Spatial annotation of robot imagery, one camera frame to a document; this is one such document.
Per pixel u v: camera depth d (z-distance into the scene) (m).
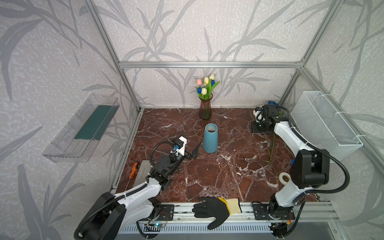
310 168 0.46
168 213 0.74
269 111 0.71
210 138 0.85
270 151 0.96
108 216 0.41
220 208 0.74
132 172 0.87
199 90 0.90
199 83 0.96
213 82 0.97
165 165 0.58
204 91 0.89
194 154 0.67
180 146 0.60
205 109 1.07
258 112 0.83
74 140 0.64
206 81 0.94
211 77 0.96
